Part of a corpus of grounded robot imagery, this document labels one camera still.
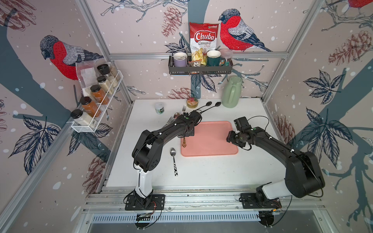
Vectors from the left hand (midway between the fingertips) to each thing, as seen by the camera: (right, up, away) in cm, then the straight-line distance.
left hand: (189, 130), depth 93 cm
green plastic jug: (+30, +24, +7) cm, 39 cm away
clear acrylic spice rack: (-44, +28, -9) cm, 53 cm away
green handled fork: (-4, +15, +21) cm, 26 cm away
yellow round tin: (+2, +19, +21) cm, 29 cm away
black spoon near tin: (+15, +19, +25) cm, 35 cm away
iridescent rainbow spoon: (-11, +10, +16) cm, 21 cm away
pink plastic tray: (+13, -5, -2) cm, 15 cm away
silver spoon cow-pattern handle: (-10, -14, -3) cm, 18 cm away
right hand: (+26, -5, -3) cm, 26 cm away
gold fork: (-3, -9, -4) cm, 10 cm away
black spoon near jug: (+23, +18, +25) cm, 38 cm away
